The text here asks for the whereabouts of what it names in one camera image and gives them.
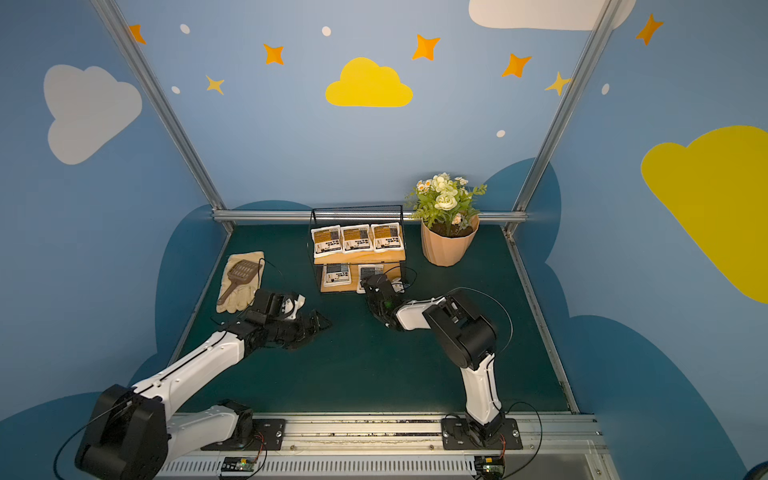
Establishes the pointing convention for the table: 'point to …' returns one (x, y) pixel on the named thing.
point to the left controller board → (238, 464)
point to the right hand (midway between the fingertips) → (364, 282)
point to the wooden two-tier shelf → (351, 216)
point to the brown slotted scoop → (242, 272)
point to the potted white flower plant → (447, 207)
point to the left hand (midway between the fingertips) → (324, 327)
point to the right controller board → (489, 466)
